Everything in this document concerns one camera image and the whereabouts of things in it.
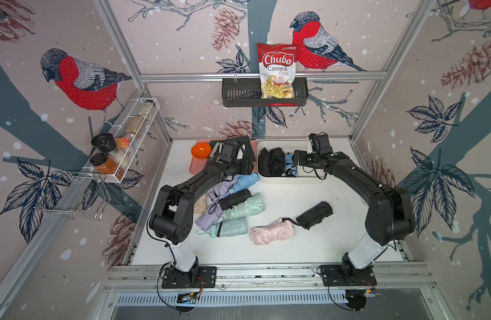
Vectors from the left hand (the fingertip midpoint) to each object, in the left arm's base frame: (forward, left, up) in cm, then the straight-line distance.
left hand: (250, 162), depth 92 cm
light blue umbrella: (-5, +3, -9) cm, 11 cm away
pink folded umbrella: (-29, -13, -8) cm, 33 cm away
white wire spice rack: (+1, +46, +22) cm, 51 cm away
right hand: (+3, -23, +1) cm, 24 cm away
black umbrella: (+6, -7, -10) cm, 14 cm away
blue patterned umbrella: (+2, -20, -8) cm, 22 cm away
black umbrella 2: (+7, -13, -7) cm, 17 cm away
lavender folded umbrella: (-20, +17, -10) cm, 28 cm away
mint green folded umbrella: (-18, 0, -9) cm, 21 cm away
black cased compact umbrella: (-15, +8, -10) cm, 19 cm away
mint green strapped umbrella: (-27, +8, -11) cm, 30 cm away
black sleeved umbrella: (-22, -28, -10) cm, 37 cm away
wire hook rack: (-28, +50, +20) cm, 61 cm away
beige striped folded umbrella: (-17, +23, -11) cm, 31 cm away
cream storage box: (-2, -27, -9) cm, 28 cm away
